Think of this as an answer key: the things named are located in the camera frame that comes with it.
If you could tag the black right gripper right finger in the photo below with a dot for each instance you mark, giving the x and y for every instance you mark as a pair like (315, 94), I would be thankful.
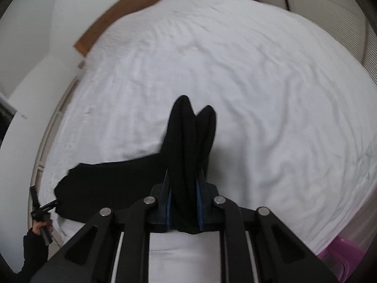
(255, 245)

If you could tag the white radiator cover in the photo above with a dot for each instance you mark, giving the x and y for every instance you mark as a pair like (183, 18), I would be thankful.
(346, 22)

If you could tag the left hand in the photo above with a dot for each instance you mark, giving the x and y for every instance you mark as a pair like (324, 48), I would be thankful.
(38, 225)

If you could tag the black sleeved left forearm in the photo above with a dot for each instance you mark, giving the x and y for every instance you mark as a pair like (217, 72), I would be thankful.
(35, 256)

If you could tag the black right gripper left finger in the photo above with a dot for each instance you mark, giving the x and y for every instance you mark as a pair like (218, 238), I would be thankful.
(113, 246)

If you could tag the black pants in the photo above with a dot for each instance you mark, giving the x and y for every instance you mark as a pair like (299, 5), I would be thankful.
(182, 160)

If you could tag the white bed sheet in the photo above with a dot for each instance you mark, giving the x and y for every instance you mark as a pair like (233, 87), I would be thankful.
(296, 118)

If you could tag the pink plastic storage bin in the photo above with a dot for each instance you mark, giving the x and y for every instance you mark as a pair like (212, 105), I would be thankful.
(342, 257)

